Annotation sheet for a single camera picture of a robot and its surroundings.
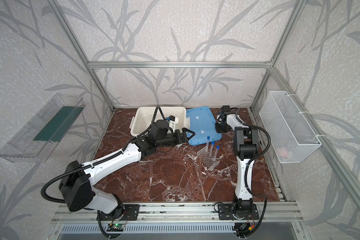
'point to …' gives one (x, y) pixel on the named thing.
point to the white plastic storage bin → (144, 115)
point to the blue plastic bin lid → (203, 124)
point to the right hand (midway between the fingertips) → (220, 126)
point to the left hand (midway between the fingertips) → (193, 133)
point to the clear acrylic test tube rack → (207, 160)
